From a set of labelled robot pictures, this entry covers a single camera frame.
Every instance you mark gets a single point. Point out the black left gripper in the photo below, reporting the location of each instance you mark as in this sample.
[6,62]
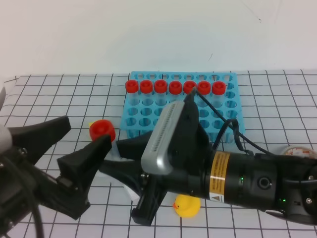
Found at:
[24,187]

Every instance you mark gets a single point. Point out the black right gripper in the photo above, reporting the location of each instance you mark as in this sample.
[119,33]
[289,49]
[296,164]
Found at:
[187,153]

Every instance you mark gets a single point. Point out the clear tube with red cap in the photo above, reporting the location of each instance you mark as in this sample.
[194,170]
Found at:
[104,127]

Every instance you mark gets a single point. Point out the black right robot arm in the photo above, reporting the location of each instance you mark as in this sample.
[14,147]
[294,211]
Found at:
[282,186]

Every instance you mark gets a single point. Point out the blue test tube rack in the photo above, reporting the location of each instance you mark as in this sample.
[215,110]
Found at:
[139,119]

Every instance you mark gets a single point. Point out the white grid-pattern cloth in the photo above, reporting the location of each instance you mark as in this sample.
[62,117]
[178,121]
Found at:
[279,110]

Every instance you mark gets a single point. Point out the white foam cube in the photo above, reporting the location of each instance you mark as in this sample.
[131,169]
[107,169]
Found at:
[133,195]

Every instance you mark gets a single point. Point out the yellow rubber duck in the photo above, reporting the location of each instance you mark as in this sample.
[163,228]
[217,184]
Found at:
[186,206]

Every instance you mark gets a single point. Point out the right white tape roll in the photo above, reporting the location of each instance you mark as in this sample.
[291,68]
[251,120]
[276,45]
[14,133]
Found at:
[300,151]

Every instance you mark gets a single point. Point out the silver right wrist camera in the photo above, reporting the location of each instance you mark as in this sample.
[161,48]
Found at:
[155,156]

